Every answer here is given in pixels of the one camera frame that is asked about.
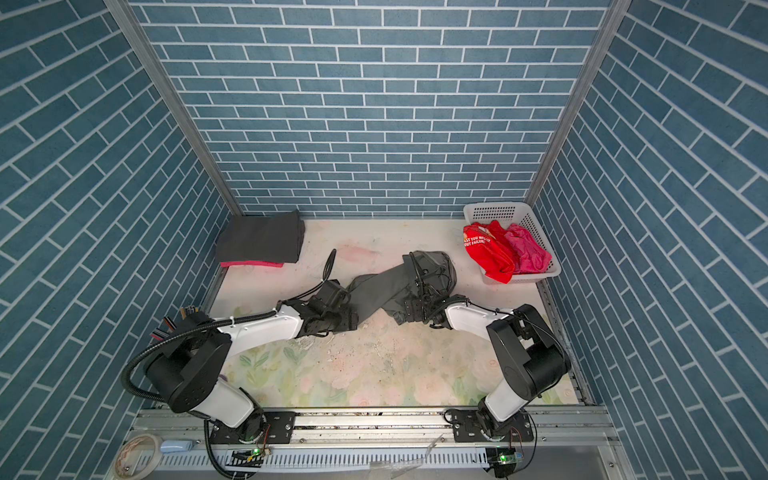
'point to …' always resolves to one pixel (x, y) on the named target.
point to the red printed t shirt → (491, 246)
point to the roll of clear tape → (138, 456)
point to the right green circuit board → (502, 460)
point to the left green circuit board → (244, 458)
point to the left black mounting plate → (259, 428)
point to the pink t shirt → (529, 258)
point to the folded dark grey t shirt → (269, 238)
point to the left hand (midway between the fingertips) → (350, 319)
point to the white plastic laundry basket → (518, 213)
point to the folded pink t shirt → (257, 263)
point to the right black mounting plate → (470, 425)
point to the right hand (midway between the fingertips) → (419, 302)
